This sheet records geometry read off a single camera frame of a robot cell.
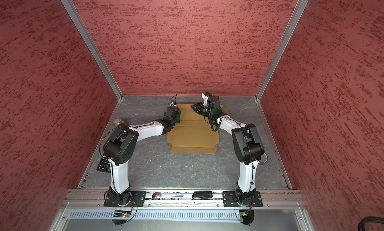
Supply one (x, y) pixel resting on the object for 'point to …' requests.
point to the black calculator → (104, 165)
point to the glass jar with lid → (117, 121)
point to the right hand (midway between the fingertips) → (189, 108)
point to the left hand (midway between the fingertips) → (174, 114)
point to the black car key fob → (199, 195)
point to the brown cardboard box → (192, 135)
